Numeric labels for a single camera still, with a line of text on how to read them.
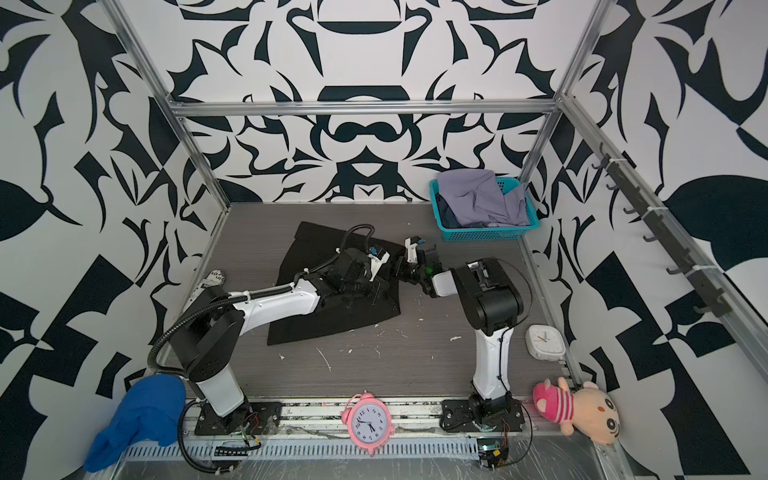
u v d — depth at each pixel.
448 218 1.05
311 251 1.07
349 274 0.69
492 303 0.54
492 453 0.71
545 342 0.84
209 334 0.46
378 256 0.78
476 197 1.15
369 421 0.72
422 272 0.83
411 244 0.96
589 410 0.69
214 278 0.96
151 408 0.73
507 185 1.15
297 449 0.65
